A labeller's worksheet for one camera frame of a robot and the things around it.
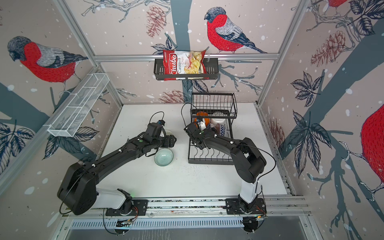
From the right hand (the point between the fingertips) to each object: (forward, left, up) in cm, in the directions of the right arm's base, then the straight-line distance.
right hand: (207, 134), depth 91 cm
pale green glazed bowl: (-12, +27, -7) cm, 31 cm away
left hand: (-7, +21, +5) cm, 23 cm away
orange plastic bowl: (+15, +4, +3) cm, 16 cm away
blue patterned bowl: (+3, -9, +1) cm, 10 cm away
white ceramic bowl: (+14, -9, -3) cm, 17 cm away
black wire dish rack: (+26, -6, -6) cm, 28 cm away
